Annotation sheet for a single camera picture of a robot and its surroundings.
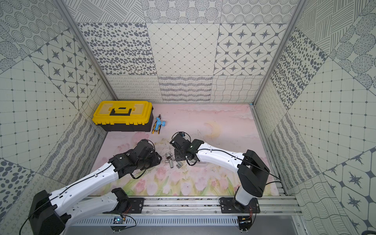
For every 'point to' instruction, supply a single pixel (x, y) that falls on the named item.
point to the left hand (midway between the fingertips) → (160, 156)
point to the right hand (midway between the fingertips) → (181, 155)
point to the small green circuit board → (117, 220)
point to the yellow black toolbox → (124, 116)
